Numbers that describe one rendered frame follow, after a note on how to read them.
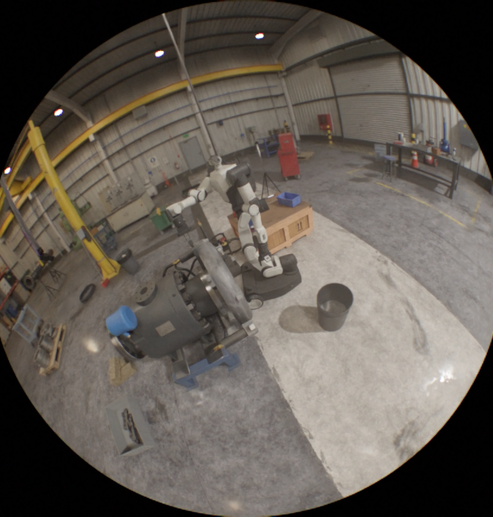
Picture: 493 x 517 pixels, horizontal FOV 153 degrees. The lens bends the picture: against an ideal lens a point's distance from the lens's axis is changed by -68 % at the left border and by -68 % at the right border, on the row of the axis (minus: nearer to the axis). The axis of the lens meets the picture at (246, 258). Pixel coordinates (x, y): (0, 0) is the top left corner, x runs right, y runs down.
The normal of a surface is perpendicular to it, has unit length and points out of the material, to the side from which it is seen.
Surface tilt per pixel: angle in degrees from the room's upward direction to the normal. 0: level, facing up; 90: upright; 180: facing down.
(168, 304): 37
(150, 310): 31
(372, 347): 0
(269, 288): 0
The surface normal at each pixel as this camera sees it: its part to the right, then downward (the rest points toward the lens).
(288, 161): -0.15, 0.67
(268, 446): -0.28, -0.73
